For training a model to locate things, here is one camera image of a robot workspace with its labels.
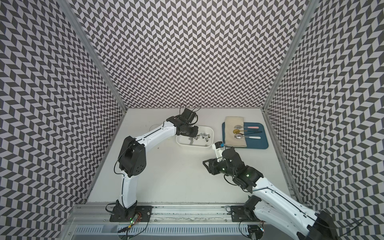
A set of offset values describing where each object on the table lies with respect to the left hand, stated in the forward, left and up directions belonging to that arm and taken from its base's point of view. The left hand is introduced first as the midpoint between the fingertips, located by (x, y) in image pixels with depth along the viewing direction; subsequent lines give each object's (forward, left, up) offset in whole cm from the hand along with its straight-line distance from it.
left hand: (195, 134), depth 92 cm
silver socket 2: (+4, -5, -9) cm, 11 cm away
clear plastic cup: (+6, +26, 0) cm, 27 cm away
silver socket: (+6, -6, -8) cm, 12 cm away
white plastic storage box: (+2, -6, -10) cm, 12 cm away
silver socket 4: (+2, -7, -9) cm, 12 cm away
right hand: (-22, -6, +4) cm, 23 cm away
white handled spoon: (+4, -30, -9) cm, 32 cm away
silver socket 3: (+5, -9, -9) cm, 13 cm away
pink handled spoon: (+12, -31, -9) cm, 35 cm away
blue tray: (-2, -37, -8) cm, 38 cm away
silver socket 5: (+3, -1, -9) cm, 10 cm away
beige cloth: (0, -24, -9) cm, 25 cm away
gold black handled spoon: (+9, -30, -9) cm, 32 cm away
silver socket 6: (+1, +2, -10) cm, 10 cm away
